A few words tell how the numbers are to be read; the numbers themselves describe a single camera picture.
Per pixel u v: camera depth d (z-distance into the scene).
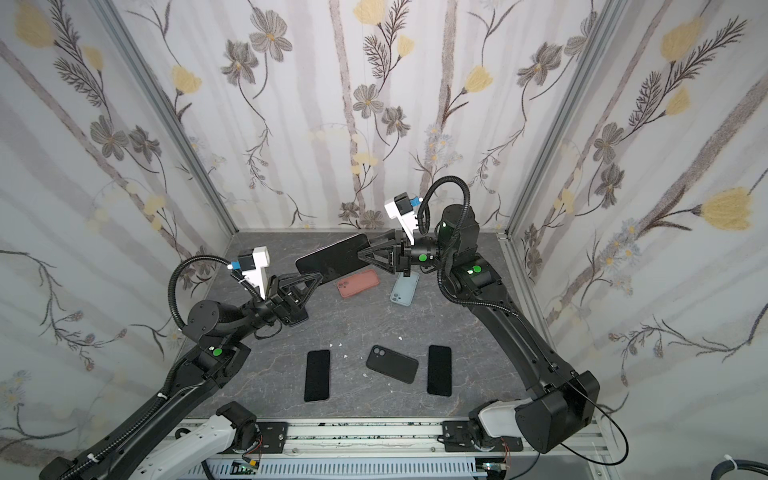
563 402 0.38
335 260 0.55
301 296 0.56
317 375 0.84
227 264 0.51
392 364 0.86
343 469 0.70
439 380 0.84
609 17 0.69
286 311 0.54
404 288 1.04
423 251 0.55
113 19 0.68
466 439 0.73
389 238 0.59
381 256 0.60
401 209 0.52
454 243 0.49
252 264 0.50
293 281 0.54
